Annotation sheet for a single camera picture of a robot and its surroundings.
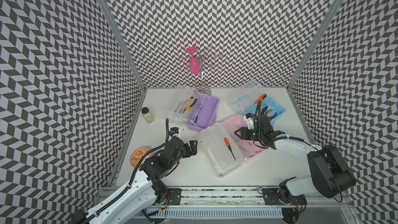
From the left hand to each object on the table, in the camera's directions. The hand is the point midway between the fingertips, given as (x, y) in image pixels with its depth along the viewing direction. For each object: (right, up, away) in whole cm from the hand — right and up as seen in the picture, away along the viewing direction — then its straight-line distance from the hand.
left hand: (189, 144), depth 78 cm
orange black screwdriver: (+44, +24, +21) cm, 55 cm away
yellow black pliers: (-5, +18, +16) cm, 24 cm away
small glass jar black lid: (-27, +14, +15) cm, 34 cm away
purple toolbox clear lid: (+2, +16, +28) cm, 33 cm away
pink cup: (+1, +47, +23) cm, 52 cm away
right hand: (+27, +3, +10) cm, 29 cm away
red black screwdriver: (+20, +1, +1) cm, 20 cm away
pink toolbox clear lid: (+18, -4, +1) cm, 19 cm away
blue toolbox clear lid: (+36, +24, +17) cm, 47 cm away
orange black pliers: (+50, +12, +21) cm, 56 cm away
